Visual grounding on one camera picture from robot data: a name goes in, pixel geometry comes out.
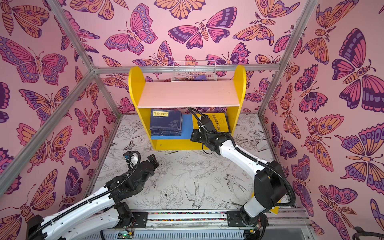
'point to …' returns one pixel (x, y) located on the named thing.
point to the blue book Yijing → (166, 133)
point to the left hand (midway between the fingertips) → (151, 158)
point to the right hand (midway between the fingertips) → (192, 131)
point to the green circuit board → (124, 235)
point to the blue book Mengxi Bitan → (166, 131)
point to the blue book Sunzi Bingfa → (165, 135)
